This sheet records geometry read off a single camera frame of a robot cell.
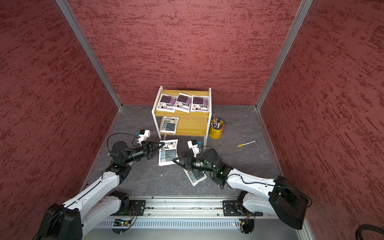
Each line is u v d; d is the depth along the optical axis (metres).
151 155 0.68
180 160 0.68
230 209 0.74
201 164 0.63
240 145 0.98
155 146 0.73
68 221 0.40
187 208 0.76
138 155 0.66
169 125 0.87
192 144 0.70
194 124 0.89
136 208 0.77
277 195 0.42
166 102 0.75
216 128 0.97
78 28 0.78
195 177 0.83
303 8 0.71
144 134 0.72
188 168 0.62
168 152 0.69
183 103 0.74
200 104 0.75
